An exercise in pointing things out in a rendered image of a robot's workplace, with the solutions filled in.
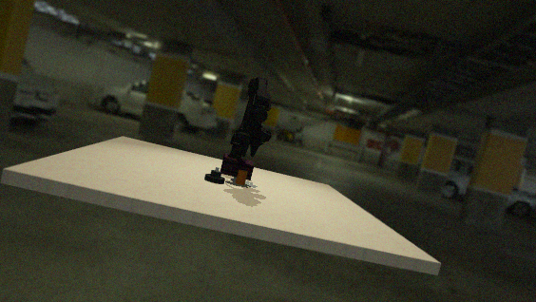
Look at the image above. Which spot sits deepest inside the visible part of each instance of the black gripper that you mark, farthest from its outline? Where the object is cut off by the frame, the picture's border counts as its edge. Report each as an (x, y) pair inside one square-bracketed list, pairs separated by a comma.
[(247, 138)]

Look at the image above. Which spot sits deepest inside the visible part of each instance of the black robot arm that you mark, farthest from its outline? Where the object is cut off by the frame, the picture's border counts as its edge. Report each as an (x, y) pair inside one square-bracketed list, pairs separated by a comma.
[(259, 102)]

